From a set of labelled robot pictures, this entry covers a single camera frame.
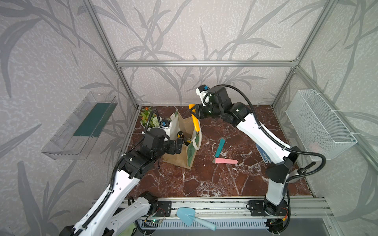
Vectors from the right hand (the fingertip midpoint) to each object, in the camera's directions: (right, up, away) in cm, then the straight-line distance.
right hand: (192, 109), depth 71 cm
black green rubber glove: (-29, -57, -3) cm, 64 cm away
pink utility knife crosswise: (+20, -31, +20) cm, 42 cm away
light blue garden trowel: (-2, -53, +1) cm, 53 cm away
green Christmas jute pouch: (-4, -28, +16) cm, 32 cm away
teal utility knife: (+17, -24, +25) cm, 39 cm away
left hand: (-8, -14, -2) cm, 16 cm away
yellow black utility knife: (-9, -16, +26) cm, 32 cm away
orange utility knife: (+2, -6, -1) cm, 6 cm away
